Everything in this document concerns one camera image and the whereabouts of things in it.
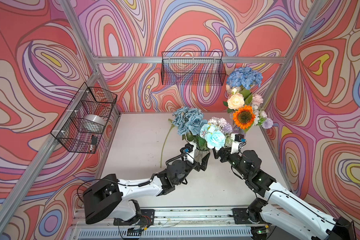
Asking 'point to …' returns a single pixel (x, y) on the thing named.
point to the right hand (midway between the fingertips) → (217, 146)
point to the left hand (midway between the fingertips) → (203, 149)
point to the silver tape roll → (92, 123)
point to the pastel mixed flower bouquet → (261, 118)
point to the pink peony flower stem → (257, 99)
